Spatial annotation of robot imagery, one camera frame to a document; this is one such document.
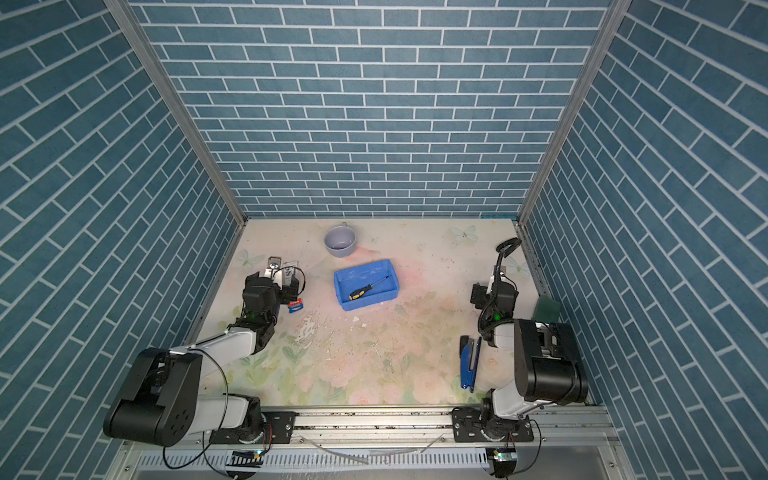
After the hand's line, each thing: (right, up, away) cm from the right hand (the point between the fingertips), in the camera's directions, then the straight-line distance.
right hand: (492, 282), depth 95 cm
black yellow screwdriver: (-42, -3, +2) cm, 42 cm away
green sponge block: (+18, -9, +1) cm, 21 cm away
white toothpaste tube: (-60, +5, -18) cm, 63 cm away
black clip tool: (+11, +11, +17) cm, 23 cm away
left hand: (-67, +3, -5) cm, 68 cm away
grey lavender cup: (-52, +14, +16) cm, 56 cm away
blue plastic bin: (-47, 0, +5) cm, 47 cm away
